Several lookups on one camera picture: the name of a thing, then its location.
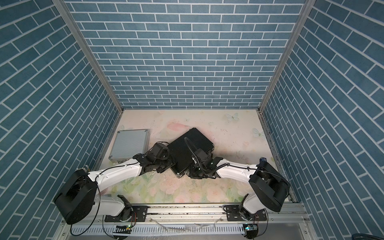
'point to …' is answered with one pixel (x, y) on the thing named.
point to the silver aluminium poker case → (128, 144)
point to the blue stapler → (263, 159)
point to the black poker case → (183, 148)
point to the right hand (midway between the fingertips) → (189, 176)
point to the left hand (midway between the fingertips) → (179, 165)
